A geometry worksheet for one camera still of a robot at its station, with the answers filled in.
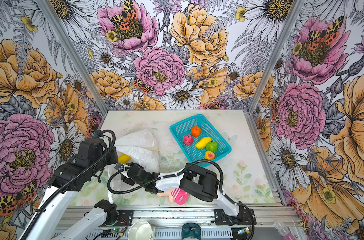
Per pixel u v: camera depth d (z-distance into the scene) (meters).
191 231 0.64
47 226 0.39
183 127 1.05
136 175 0.63
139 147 0.77
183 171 0.52
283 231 0.69
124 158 0.59
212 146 0.94
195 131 1.02
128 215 0.75
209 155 0.91
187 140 0.97
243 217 0.71
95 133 0.58
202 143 0.98
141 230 0.71
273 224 0.73
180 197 0.74
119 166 0.69
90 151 0.48
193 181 0.52
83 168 0.47
